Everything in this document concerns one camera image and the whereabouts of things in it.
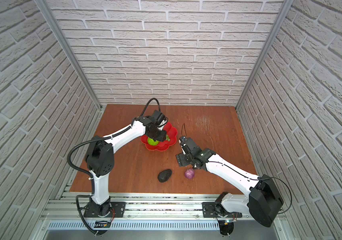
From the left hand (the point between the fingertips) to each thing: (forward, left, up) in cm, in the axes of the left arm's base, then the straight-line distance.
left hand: (164, 135), depth 91 cm
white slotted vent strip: (-44, +31, -14) cm, 56 cm away
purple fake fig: (-23, -14, -5) cm, 27 cm away
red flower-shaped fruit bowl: (+6, -5, -5) cm, 9 cm away
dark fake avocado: (-23, 0, -4) cm, 24 cm away
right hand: (-14, -12, 0) cm, 18 cm away
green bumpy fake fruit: (-1, +8, -5) cm, 9 cm away
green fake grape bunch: (+3, -2, -7) cm, 8 cm away
